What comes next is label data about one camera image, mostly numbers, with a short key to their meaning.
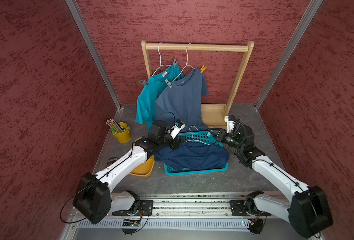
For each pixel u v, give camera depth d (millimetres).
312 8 713
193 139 888
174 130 686
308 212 387
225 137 696
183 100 870
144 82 696
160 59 739
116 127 913
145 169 923
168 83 711
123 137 976
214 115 1120
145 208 741
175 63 873
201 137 947
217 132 728
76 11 723
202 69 915
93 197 396
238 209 736
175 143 703
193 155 848
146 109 808
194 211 741
